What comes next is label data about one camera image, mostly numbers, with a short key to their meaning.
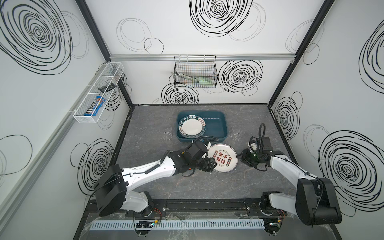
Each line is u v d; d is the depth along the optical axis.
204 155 0.63
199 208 0.75
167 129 0.99
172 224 0.96
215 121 1.09
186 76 0.85
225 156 0.91
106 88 0.75
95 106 0.72
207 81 0.87
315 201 0.42
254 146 0.81
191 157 0.59
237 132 1.00
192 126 1.05
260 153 0.70
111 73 0.93
